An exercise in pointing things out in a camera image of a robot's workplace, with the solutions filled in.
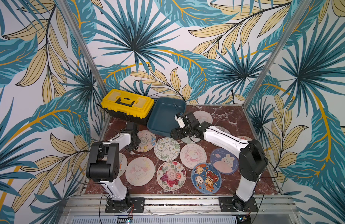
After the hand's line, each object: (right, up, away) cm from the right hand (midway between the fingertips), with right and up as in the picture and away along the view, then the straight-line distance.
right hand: (176, 131), depth 88 cm
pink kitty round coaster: (+22, +10, +25) cm, 35 cm away
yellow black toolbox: (-28, +16, +7) cm, 33 cm away
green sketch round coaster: (+35, 0, +17) cm, 39 cm away
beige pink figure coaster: (-23, -24, -2) cm, 33 cm away
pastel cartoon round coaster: (-20, -8, +10) cm, 23 cm away
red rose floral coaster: (-3, -26, -4) cm, 27 cm away
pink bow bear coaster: (+50, -6, +13) cm, 51 cm away
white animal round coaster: (-34, -21, 0) cm, 40 cm away
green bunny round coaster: (+6, -4, -11) cm, 13 cm away
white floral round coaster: (-6, -13, +7) cm, 16 cm away
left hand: (-28, -10, +7) cm, 30 cm away
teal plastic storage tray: (-12, +7, +25) cm, 29 cm away
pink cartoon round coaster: (+10, -16, +5) cm, 20 cm away
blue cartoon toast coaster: (+18, -28, -4) cm, 33 cm away
